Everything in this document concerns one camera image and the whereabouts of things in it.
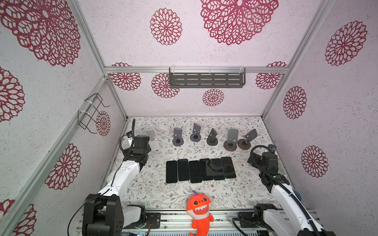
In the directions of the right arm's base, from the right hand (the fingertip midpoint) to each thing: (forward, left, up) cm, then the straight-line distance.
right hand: (259, 155), depth 84 cm
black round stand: (+16, +25, -8) cm, 31 cm away
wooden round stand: (+15, +3, -10) cm, 18 cm away
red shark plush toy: (-27, +36, -3) cm, 45 cm away
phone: (-6, +51, -11) cm, 53 cm away
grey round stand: (+18, +49, -12) cm, 54 cm away
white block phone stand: (+14, +66, -9) cm, 68 cm away
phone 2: (-5, +44, -12) cm, 46 cm away
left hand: (+2, +71, +3) cm, 71 cm away
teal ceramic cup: (-19, -17, -7) cm, 26 cm away
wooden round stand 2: (+15, +12, -12) cm, 22 cm away
